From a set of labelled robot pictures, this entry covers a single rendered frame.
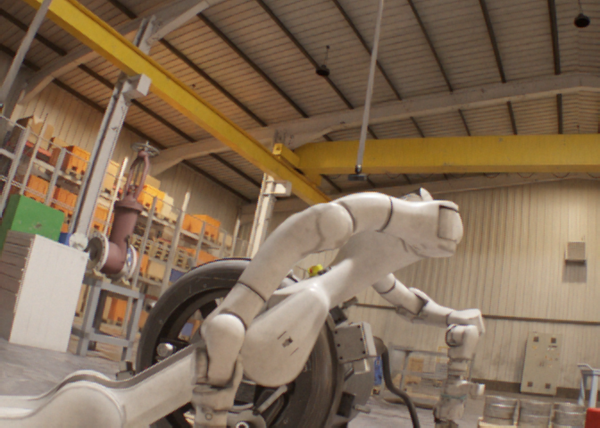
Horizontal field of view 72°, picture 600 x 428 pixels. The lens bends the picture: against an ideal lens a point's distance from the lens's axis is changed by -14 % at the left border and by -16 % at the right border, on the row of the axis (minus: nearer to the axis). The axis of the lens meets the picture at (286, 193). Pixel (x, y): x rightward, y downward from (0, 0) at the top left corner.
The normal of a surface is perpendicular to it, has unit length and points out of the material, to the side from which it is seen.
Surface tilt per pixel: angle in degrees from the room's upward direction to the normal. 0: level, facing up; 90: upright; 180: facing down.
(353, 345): 90
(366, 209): 94
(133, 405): 90
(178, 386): 90
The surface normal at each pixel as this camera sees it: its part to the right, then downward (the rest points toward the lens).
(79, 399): 0.33, -0.36
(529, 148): -0.50, -0.35
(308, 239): 0.18, -0.04
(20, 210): 0.84, 0.00
